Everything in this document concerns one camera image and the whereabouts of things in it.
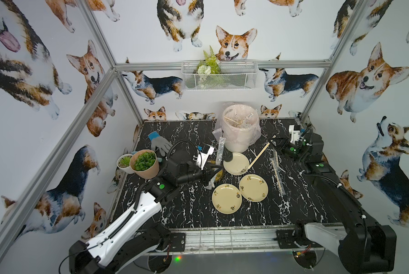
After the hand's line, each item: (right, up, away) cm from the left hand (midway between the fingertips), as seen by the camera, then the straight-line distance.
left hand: (223, 166), depth 67 cm
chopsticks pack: (-5, -10, +12) cm, 16 cm away
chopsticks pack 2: (+32, -8, +28) cm, 43 cm away
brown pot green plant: (-39, -2, +19) cm, 44 cm away
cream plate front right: (+17, -16, +24) cm, 33 cm away
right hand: (+19, +11, +8) cm, 24 cm away
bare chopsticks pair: (+17, +5, +9) cm, 20 cm away
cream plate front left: (+3, -20, +19) cm, 28 cm away
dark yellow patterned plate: (-1, -10, +26) cm, 27 cm away
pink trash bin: (+11, +19, +30) cm, 37 cm away
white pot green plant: (-51, -2, +21) cm, 55 cm away
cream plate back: (+10, -5, +30) cm, 32 cm away
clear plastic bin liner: (+19, +11, +24) cm, 33 cm away
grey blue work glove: (-35, +6, +39) cm, 53 cm away
